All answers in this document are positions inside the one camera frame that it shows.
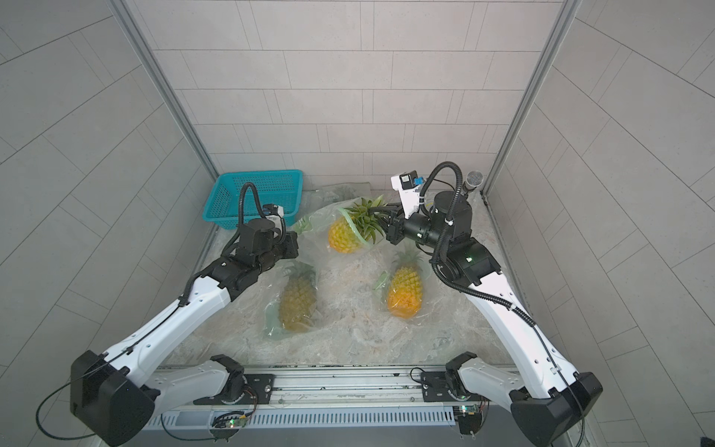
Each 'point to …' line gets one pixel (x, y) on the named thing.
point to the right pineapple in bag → (405, 288)
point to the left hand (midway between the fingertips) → (303, 231)
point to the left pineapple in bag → (298, 297)
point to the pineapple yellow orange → (347, 233)
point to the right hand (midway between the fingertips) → (370, 212)
